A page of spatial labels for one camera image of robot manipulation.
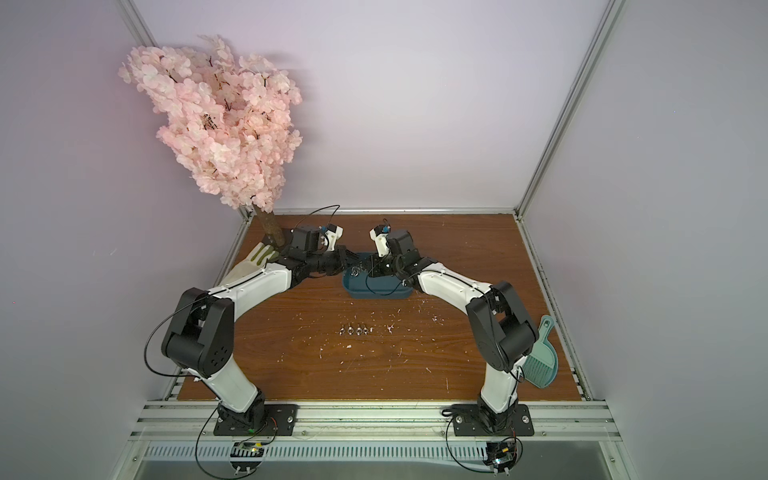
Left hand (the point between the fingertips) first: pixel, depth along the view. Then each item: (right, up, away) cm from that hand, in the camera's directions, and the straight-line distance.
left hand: (366, 258), depth 87 cm
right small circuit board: (+34, -46, -17) cm, 60 cm away
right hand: (-1, 0, +1) cm, 1 cm away
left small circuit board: (-28, -48, -14) cm, 58 cm away
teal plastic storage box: (-5, -10, +14) cm, 18 cm away
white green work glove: (-39, 0, +20) cm, 44 cm away
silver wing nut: (-8, -22, +1) cm, 23 cm away
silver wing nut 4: (0, -22, +1) cm, 22 cm away
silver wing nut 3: (-2, -22, +1) cm, 22 cm away
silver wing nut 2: (-5, -22, +1) cm, 22 cm away
